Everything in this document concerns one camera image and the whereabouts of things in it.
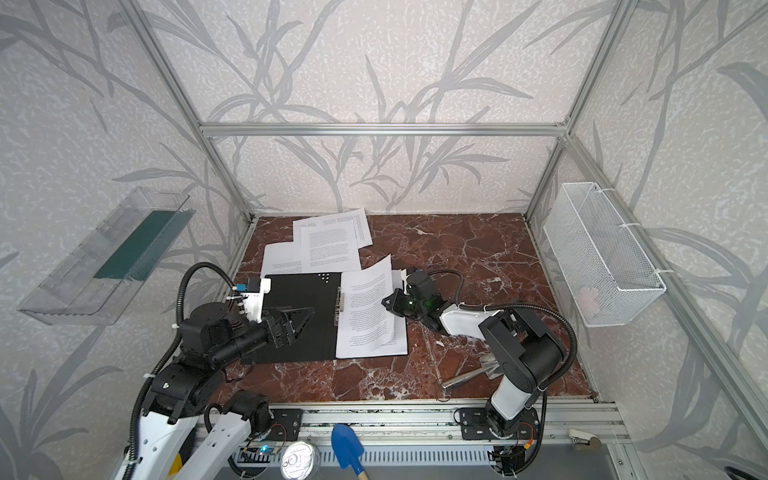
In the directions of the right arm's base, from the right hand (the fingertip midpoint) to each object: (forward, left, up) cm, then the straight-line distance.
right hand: (381, 293), depth 89 cm
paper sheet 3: (+19, +38, -9) cm, 44 cm away
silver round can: (-40, +16, -2) cm, 44 cm away
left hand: (-13, +15, +19) cm, 27 cm away
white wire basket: (-11, -49, +27) cm, 57 cm away
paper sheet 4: (+25, +21, -9) cm, 34 cm away
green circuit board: (-39, +28, -8) cm, 48 cm away
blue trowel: (-38, +7, -7) cm, 39 cm away
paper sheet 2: (-14, -5, -7) cm, 16 cm away
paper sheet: (-6, +5, -8) cm, 11 cm away
